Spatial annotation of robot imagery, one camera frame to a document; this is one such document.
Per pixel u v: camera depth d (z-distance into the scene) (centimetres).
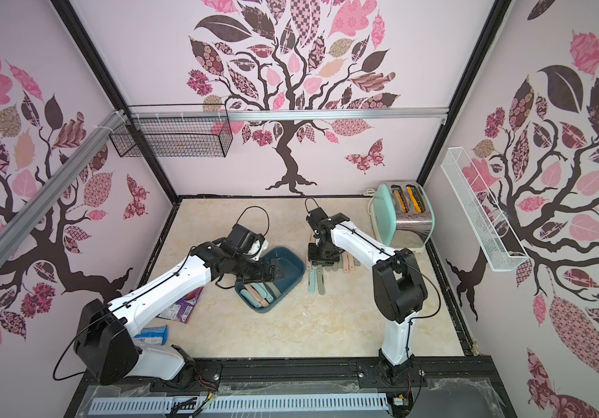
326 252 76
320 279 93
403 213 93
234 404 70
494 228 75
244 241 64
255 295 88
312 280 94
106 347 40
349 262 98
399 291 49
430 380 75
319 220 71
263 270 70
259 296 88
